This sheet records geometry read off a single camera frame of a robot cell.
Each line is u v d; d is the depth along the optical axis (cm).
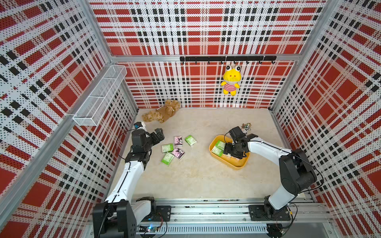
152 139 73
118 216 39
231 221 73
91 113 69
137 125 72
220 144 95
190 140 100
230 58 89
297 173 46
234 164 85
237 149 77
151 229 69
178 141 99
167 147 96
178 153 93
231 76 91
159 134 75
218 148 96
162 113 108
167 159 91
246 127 108
